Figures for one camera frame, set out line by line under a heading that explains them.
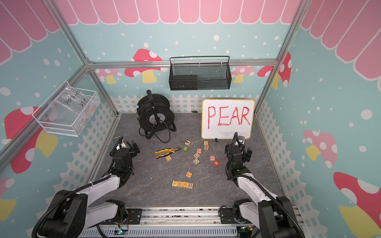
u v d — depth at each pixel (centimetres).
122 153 67
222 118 97
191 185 83
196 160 93
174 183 84
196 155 95
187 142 102
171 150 97
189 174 87
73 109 72
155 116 89
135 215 75
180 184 83
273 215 42
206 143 102
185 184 83
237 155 65
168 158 94
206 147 99
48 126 65
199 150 97
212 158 94
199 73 94
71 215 42
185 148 99
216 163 92
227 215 74
